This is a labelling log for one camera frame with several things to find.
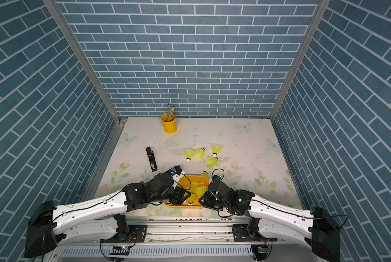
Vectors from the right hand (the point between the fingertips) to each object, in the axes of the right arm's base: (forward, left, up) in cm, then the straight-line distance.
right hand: (200, 203), depth 75 cm
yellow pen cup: (+50, +26, -4) cm, 56 cm away
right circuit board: (-14, -29, -10) cm, 34 cm away
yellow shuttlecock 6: (+5, 0, +3) cm, 6 cm away
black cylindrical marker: (+25, +32, -6) cm, 40 cm away
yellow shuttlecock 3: (+36, -7, -6) cm, 37 cm away
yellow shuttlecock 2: (+33, +3, -8) cm, 34 cm away
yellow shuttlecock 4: (+27, -5, -8) cm, 29 cm away
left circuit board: (-19, +34, -11) cm, 41 cm away
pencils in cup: (+54, +24, +8) cm, 60 cm away
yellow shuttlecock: (+31, +10, -5) cm, 33 cm away
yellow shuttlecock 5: (+18, -1, -6) cm, 20 cm away
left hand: (+2, +4, +4) cm, 6 cm away
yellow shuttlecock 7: (+1, +4, +3) cm, 5 cm away
